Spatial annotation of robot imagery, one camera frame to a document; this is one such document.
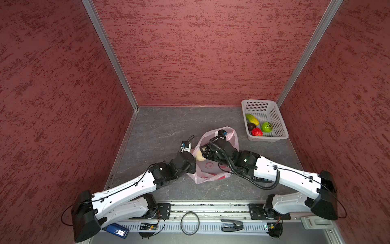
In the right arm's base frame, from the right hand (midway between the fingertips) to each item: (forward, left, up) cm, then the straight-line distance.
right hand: (202, 153), depth 73 cm
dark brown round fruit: (+28, -36, -15) cm, 48 cm away
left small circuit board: (-27, +29, -22) cm, 45 cm away
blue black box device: (-28, +39, -16) cm, 51 cm away
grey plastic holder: (-28, -51, -18) cm, 61 cm away
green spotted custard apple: (+25, -45, -13) cm, 54 cm away
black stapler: (-28, -13, -19) cm, 36 cm away
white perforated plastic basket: (+46, -53, -19) cm, 72 cm away
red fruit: (+22, -38, -14) cm, 46 cm away
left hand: (-2, +4, -7) cm, 8 cm away
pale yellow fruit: (-2, +1, +2) cm, 3 cm away
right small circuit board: (-30, -34, -22) cm, 50 cm away
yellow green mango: (+34, -38, -15) cm, 53 cm away
